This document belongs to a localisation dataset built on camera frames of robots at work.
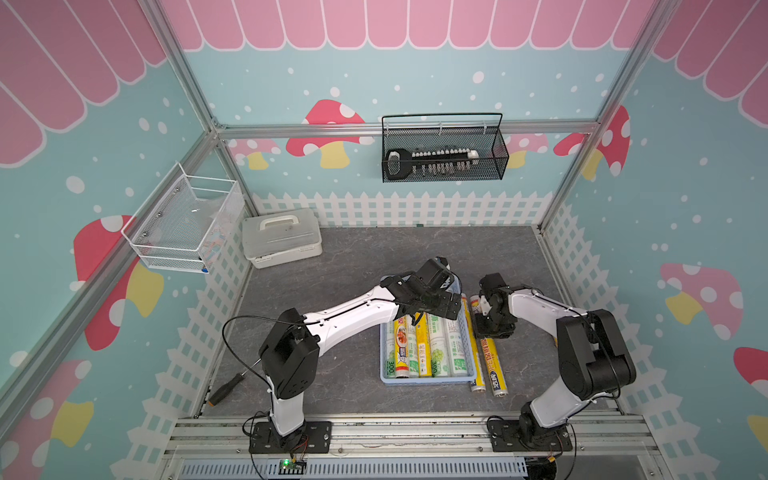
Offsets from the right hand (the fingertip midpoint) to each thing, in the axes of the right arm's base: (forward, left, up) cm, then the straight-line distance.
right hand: (484, 333), depth 92 cm
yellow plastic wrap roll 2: (-9, 0, +3) cm, 9 cm away
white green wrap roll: (-7, +29, +5) cm, 31 cm away
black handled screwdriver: (-17, +74, +4) cm, 76 cm away
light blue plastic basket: (-11, +8, +8) cm, 16 cm away
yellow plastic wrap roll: (-5, +19, +4) cm, 20 cm away
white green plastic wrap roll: (-10, +10, +4) cm, 15 cm away
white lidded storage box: (+30, +67, +13) cm, 74 cm away
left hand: (+1, +14, +15) cm, 20 cm away
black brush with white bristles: (+39, +25, +36) cm, 58 cm away
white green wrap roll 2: (-6, +15, +5) cm, 17 cm away
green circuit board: (-34, +55, -2) cm, 64 cm away
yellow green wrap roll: (-7, +26, +8) cm, 28 cm away
